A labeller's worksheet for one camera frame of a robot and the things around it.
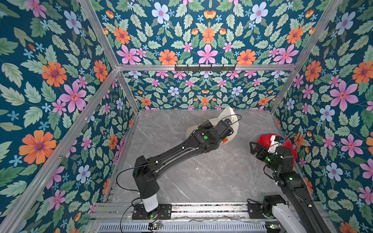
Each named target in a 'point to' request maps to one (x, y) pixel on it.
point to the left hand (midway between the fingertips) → (211, 128)
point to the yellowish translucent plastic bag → (229, 115)
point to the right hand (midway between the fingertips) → (258, 143)
